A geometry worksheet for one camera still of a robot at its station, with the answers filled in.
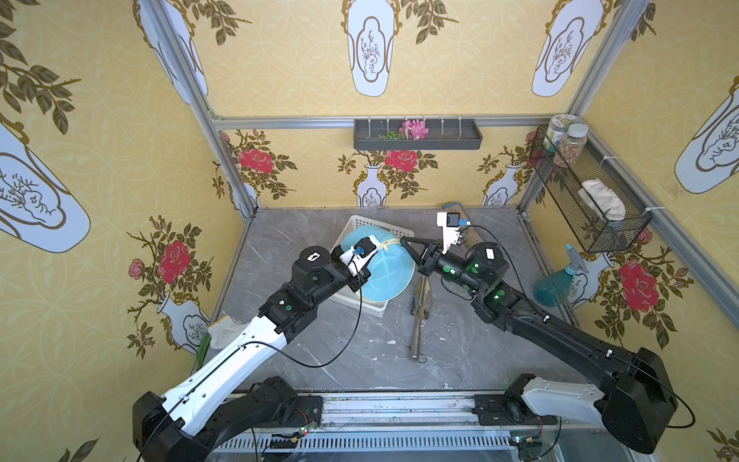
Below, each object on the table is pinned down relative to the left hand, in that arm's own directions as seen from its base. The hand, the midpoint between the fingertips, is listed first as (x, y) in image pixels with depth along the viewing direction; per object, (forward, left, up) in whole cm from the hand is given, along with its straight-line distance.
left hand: (361, 244), depth 70 cm
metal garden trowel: (-3, -19, -30) cm, 36 cm away
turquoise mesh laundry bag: (-5, -8, -4) cm, 10 cm away
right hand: (0, -11, +3) cm, 12 cm away
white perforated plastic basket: (-4, +3, -21) cm, 21 cm away
